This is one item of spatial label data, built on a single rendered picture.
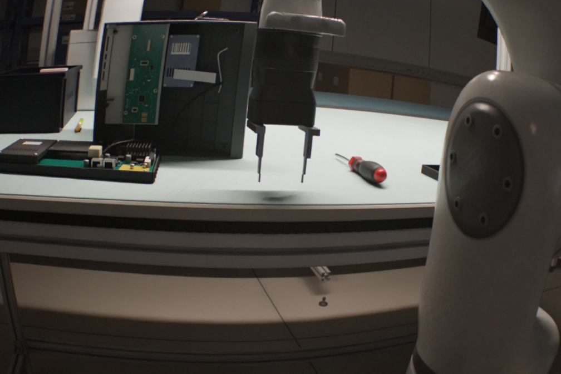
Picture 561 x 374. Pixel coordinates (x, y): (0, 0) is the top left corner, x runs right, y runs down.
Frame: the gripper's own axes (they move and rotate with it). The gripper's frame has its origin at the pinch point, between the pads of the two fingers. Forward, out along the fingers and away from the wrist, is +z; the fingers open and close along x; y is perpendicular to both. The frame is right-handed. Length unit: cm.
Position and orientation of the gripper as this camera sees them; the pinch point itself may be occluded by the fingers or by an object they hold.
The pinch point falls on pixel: (280, 181)
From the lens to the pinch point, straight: 64.3
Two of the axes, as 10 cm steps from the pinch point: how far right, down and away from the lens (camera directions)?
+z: -0.9, 9.7, 2.3
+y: -2.8, -2.5, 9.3
